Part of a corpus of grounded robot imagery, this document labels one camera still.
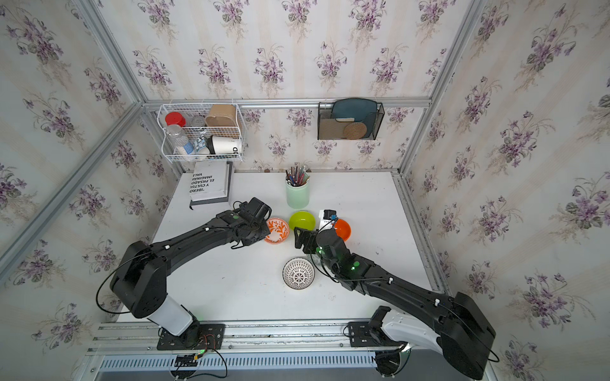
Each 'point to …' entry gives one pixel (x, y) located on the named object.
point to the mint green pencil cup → (297, 197)
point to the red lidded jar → (175, 118)
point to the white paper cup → (226, 144)
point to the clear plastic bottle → (178, 139)
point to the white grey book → (211, 182)
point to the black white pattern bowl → (298, 273)
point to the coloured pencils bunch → (296, 176)
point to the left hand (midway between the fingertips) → (270, 236)
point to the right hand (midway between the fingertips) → (306, 231)
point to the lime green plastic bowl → (303, 220)
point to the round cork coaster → (355, 131)
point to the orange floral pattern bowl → (279, 228)
